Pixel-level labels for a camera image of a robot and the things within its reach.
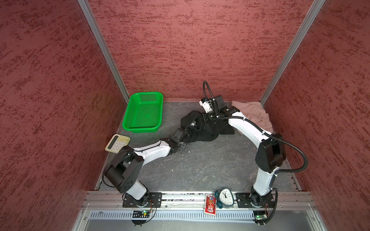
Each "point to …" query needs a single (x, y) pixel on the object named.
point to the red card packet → (210, 203)
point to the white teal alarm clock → (224, 198)
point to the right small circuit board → (260, 216)
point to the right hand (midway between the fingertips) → (199, 119)
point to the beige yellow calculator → (116, 142)
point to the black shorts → (200, 130)
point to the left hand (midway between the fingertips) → (178, 144)
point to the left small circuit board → (141, 214)
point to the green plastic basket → (143, 112)
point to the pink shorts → (254, 111)
